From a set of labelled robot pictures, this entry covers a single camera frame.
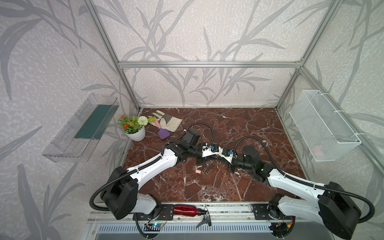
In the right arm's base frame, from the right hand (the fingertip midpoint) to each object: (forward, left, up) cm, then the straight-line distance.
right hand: (218, 152), depth 79 cm
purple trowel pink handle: (+23, +37, -15) cm, 46 cm away
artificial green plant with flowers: (+18, +50, +2) cm, 53 cm away
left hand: (-1, +1, +2) cm, 3 cm away
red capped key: (-5, +11, -15) cm, 19 cm away
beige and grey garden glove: (+33, +36, -14) cm, 51 cm away
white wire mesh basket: (-1, -45, +19) cm, 49 cm away
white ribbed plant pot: (+16, +50, -8) cm, 53 cm away
